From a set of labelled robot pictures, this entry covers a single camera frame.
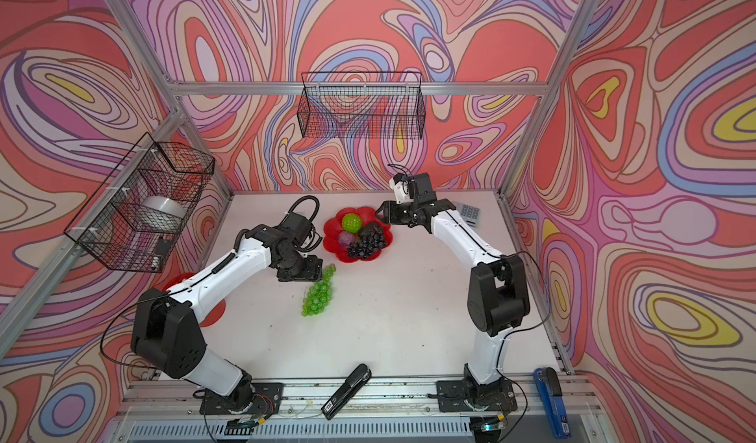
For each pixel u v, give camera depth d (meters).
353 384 0.72
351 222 1.02
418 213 0.67
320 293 0.88
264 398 0.73
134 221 0.74
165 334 0.43
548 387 0.73
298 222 0.70
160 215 0.70
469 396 0.65
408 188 0.73
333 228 1.04
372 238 0.98
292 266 0.70
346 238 1.01
